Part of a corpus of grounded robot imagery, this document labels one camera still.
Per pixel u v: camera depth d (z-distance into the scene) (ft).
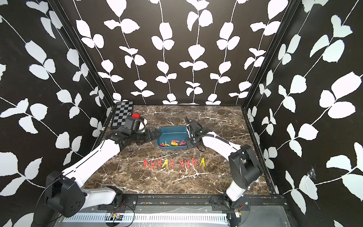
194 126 2.33
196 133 2.27
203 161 2.90
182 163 2.88
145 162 2.89
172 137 3.30
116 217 2.30
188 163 2.89
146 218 2.30
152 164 2.84
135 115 3.76
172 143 3.16
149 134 2.35
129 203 2.43
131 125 2.04
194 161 2.89
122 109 3.76
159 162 2.89
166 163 2.89
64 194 1.28
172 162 2.89
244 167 1.48
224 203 2.17
